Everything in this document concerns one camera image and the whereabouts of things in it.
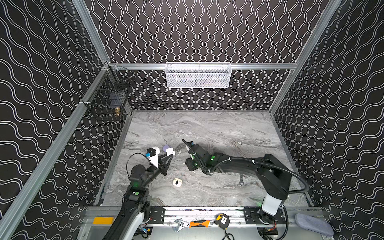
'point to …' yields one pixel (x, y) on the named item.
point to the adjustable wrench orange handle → (180, 225)
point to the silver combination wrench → (241, 182)
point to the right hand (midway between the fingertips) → (189, 162)
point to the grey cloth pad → (314, 224)
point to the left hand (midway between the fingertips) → (174, 156)
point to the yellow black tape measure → (222, 220)
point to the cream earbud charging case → (177, 182)
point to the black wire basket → (107, 98)
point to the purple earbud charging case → (165, 147)
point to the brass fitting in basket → (117, 111)
